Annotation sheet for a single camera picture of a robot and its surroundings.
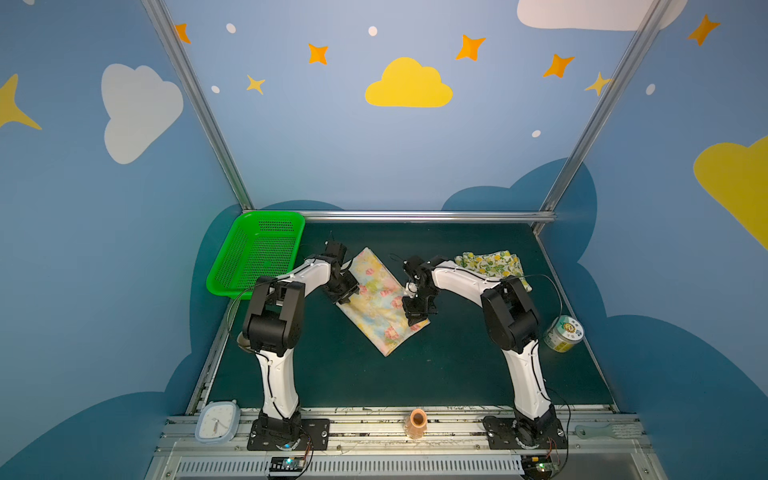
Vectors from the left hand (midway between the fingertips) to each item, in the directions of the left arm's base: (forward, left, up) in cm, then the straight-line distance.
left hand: (360, 293), depth 99 cm
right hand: (-9, -17, -1) cm, 19 cm away
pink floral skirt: (-6, -6, -1) cm, 8 cm away
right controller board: (-47, -46, -3) cm, 66 cm away
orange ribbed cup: (-41, -16, +11) cm, 45 cm away
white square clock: (-39, +33, 0) cm, 51 cm away
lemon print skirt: (+13, -48, 0) cm, 50 cm away
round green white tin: (-16, -60, +6) cm, 62 cm away
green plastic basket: (+22, +40, -1) cm, 46 cm away
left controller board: (-48, +15, -3) cm, 50 cm away
